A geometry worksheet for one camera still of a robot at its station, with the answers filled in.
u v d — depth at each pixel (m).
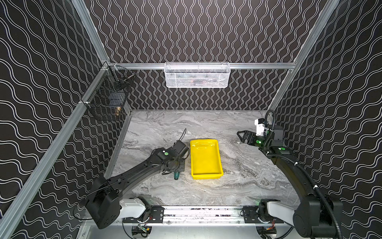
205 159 0.96
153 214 0.75
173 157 0.61
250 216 0.73
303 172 0.49
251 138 0.72
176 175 0.78
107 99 0.95
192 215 0.76
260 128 0.74
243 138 0.75
